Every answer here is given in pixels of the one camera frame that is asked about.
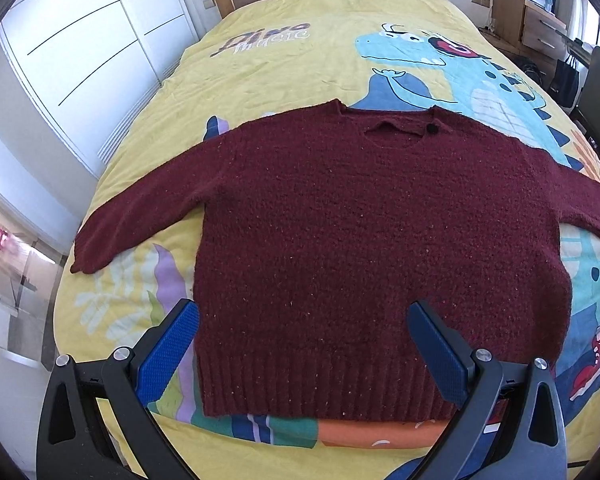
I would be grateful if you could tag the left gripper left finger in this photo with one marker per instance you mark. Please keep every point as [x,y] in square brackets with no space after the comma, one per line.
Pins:
[73,440]

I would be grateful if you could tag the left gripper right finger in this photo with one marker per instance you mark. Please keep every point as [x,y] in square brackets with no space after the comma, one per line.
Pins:
[508,423]

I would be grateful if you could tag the dark red knit sweater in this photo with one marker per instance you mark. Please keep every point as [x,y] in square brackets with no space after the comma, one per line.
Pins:
[323,224]

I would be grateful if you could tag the dark blue bag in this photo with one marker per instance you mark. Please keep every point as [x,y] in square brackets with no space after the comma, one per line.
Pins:
[566,81]

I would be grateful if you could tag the white wardrobe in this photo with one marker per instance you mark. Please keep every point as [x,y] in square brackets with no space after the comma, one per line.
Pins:
[91,66]

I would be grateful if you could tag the wooden drawer cabinet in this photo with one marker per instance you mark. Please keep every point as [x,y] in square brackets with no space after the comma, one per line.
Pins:
[521,29]

